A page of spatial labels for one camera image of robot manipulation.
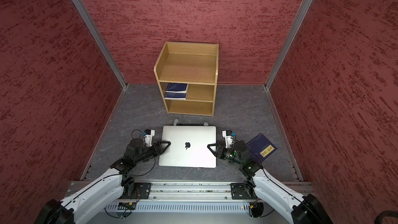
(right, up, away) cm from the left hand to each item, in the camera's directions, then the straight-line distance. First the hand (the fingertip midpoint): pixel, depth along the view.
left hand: (168, 147), depth 82 cm
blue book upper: (+3, +34, +12) cm, 36 cm away
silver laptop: (+11, +1, -3) cm, 12 cm away
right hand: (+22, 0, -3) cm, 22 cm away
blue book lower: (+2, +28, +8) cm, 30 cm away
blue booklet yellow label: (+52, -2, +5) cm, 53 cm away
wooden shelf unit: (+13, +48, +8) cm, 51 cm away
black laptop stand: (+4, +13, +3) cm, 14 cm away
